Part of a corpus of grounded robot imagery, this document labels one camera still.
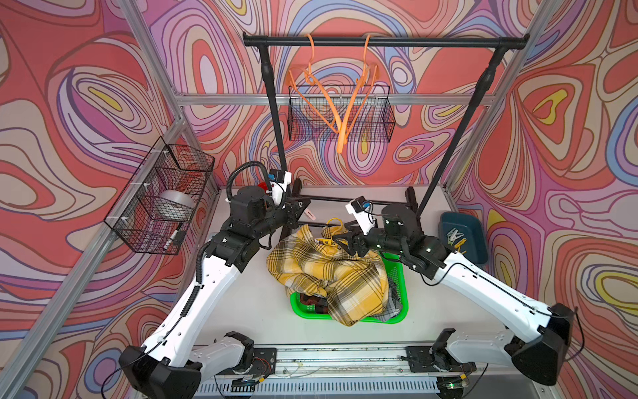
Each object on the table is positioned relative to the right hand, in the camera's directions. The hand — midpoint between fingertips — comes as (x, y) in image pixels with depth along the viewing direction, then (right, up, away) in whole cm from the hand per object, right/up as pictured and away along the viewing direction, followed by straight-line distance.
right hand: (340, 238), depth 70 cm
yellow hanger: (-2, -1, -3) cm, 4 cm away
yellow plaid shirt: (+4, -14, -1) cm, 14 cm away
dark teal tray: (+58, 0, +32) cm, 66 cm away
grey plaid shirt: (+16, -21, +2) cm, 26 cm away
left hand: (-9, +10, -4) cm, 14 cm away
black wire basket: (-56, +22, +10) cm, 61 cm away
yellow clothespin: (+50, -6, +28) cm, 58 cm away
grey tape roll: (-48, +9, 0) cm, 49 cm away
